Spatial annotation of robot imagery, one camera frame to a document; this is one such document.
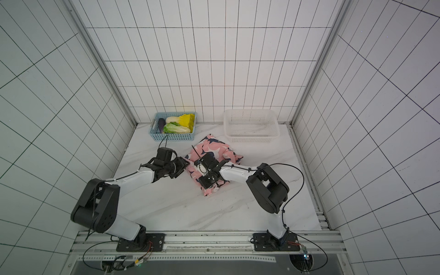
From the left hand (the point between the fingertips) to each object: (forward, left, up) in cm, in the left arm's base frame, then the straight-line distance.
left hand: (186, 167), depth 92 cm
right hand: (-8, -7, -4) cm, 11 cm away
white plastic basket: (+36, -40, -4) cm, 54 cm away
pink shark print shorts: (+12, -20, -2) cm, 23 cm away
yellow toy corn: (+33, +4, +3) cm, 34 cm away
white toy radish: (+39, +16, -1) cm, 42 cm away
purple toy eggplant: (+35, +22, -1) cm, 41 cm away
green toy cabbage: (+27, +11, +3) cm, 30 cm away
